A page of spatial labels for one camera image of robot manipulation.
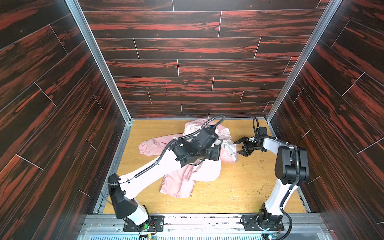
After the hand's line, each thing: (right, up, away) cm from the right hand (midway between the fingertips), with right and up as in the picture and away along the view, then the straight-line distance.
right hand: (237, 146), depth 99 cm
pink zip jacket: (-39, -21, -13) cm, 46 cm away
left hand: (-18, 0, -31) cm, 36 cm away
